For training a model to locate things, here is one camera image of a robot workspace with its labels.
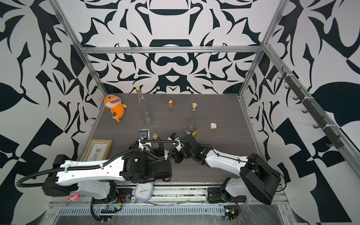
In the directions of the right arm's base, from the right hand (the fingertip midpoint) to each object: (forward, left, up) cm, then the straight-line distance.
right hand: (168, 152), depth 80 cm
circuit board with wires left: (-26, +27, -6) cm, 38 cm away
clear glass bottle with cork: (+27, +16, +4) cm, 32 cm away
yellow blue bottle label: (+22, -30, -7) cm, 38 cm away
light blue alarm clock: (-19, +12, -5) cm, 23 cm away
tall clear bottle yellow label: (+15, -14, +4) cm, 21 cm away
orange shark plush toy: (+39, +42, 0) cm, 57 cm away
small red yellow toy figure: (+40, 0, -3) cm, 40 cm away
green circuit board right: (-27, -32, -10) cm, 43 cm away
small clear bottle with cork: (-5, +4, +21) cm, 22 cm away
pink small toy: (-21, +48, -7) cm, 53 cm away
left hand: (-1, +6, +18) cm, 19 cm away
